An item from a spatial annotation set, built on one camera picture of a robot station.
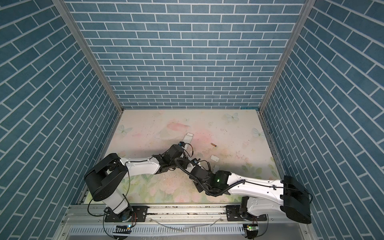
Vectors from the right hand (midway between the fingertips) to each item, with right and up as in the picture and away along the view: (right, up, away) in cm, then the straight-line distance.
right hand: (195, 177), depth 78 cm
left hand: (-4, +5, +11) cm, 13 cm away
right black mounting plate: (+19, -16, -5) cm, 26 cm away
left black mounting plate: (-30, -16, -6) cm, 34 cm away
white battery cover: (+12, +7, +15) cm, 21 cm away
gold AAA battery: (+12, +14, +22) cm, 29 cm away
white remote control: (-6, +19, +24) cm, 31 cm away
